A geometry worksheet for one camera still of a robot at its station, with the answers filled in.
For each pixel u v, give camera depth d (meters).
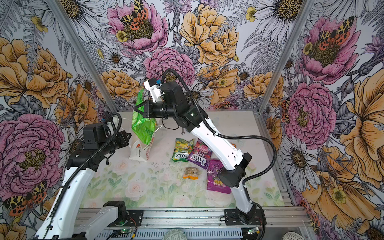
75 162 0.47
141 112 0.58
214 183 0.80
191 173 0.87
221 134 0.46
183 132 1.08
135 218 0.74
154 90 0.56
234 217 0.74
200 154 0.94
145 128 0.65
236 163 0.46
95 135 0.53
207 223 0.74
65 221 0.39
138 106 0.59
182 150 0.97
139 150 0.84
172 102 0.49
